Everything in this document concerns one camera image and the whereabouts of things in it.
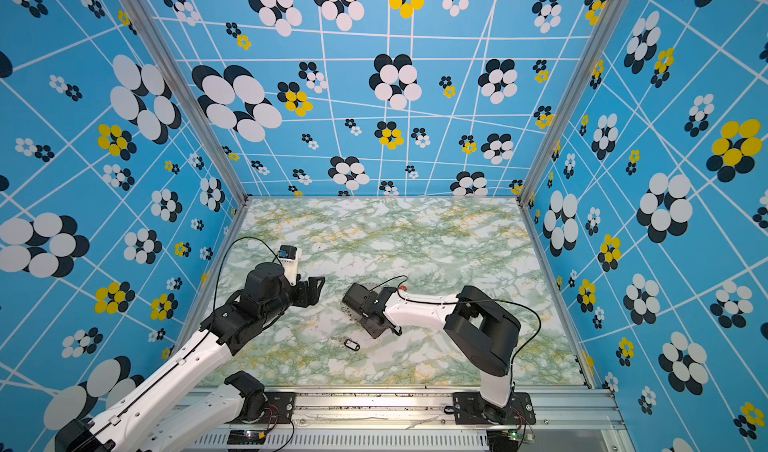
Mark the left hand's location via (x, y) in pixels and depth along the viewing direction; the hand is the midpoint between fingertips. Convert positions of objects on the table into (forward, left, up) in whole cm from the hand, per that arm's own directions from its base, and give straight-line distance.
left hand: (315, 276), depth 78 cm
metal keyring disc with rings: (-3, -8, -17) cm, 19 cm away
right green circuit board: (-34, -48, -18) cm, 61 cm away
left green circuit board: (-33, +15, -20) cm, 42 cm away
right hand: (-4, -17, -18) cm, 25 cm away
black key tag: (-12, -9, -18) cm, 23 cm away
